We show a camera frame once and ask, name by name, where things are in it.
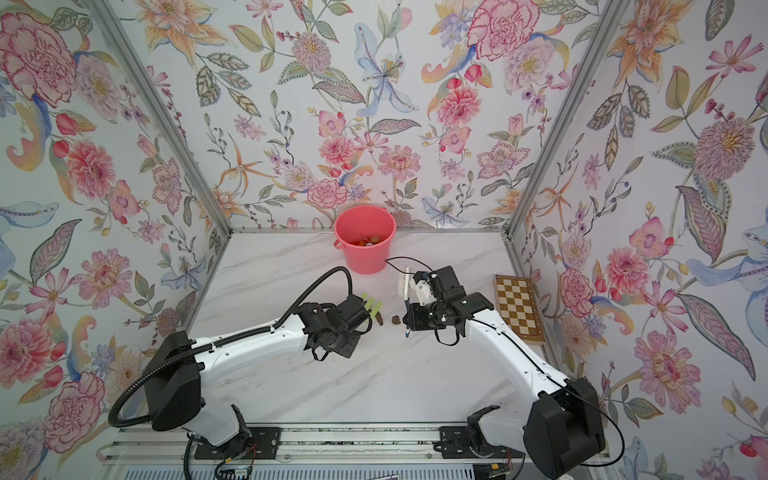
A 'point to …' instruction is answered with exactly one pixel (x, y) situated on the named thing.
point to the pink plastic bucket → (365, 234)
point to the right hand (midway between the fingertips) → (406, 315)
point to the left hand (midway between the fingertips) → (353, 343)
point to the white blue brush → (404, 287)
